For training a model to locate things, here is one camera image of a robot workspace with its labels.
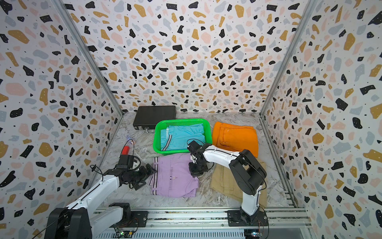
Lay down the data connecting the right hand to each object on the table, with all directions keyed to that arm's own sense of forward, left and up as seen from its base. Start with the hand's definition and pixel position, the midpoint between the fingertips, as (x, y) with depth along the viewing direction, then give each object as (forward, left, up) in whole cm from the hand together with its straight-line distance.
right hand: (192, 176), depth 86 cm
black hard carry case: (+46, +39, +1) cm, 60 cm away
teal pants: (+26, +11, +1) cm, 29 cm away
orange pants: (+29, -29, -1) cm, 41 cm away
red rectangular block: (+16, +44, +1) cm, 47 cm away
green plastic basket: (+34, +23, +8) cm, 42 cm away
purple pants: (-1, +12, +1) cm, 12 cm away
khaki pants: (-3, -18, 0) cm, 18 cm away
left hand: (-1, +22, +2) cm, 22 cm away
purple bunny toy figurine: (+23, +43, +3) cm, 49 cm away
